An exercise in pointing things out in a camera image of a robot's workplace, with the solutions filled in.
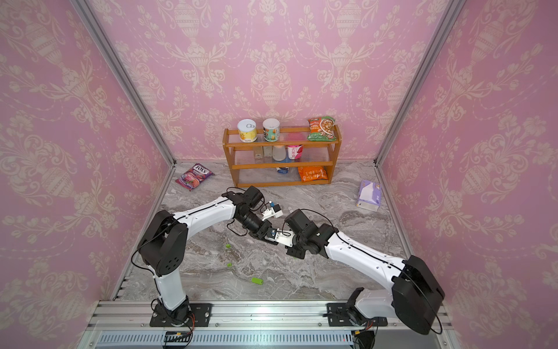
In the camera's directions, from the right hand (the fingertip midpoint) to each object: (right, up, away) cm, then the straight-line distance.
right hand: (287, 239), depth 82 cm
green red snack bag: (+14, +43, +6) cm, 45 cm away
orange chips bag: (+13, +26, +28) cm, 41 cm away
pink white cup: (+4, +35, +16) cm, 39 cm away
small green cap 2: (-23, -11, +4) cm, 26 cm away
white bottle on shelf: (-4, +35, +18) cm, 39 cm away
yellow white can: (-16, +43, +5) cm, 46 cm away
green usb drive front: (-11, -16, 0) cm, 19 cm away
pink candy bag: (-48, +23, +28) cm, 61 cm away
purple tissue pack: (+38, +15, +19) cm, 45 cm away
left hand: (-4, -1, -2) cm, 5 cm away
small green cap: (-25, -5, +9) cm, 27 cm away
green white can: (-6, +43, +4) cm, 43 cm away
